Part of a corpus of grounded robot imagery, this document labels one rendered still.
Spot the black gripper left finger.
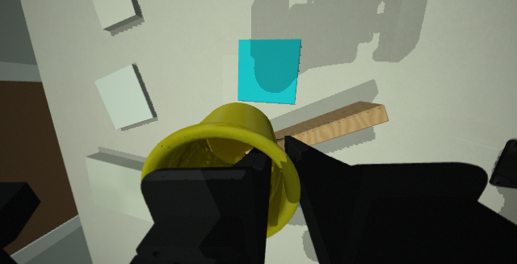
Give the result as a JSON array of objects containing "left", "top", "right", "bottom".
[{"left": 141, "top": 147, "right": 271, "bottom": 264}]

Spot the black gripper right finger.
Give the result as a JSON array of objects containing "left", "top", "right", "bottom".
[{"left": 284, "top": 136, "right": 488, "bottom": 264}]

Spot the brown wooden plank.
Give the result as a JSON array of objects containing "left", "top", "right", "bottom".
[{"left": 274, "top": 101, "right": 389, "bottom": 151}]

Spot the yellow cup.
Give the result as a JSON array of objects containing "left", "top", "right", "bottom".
[{"left": 141, "top": 103, "right": 301, "bottom": 238}]

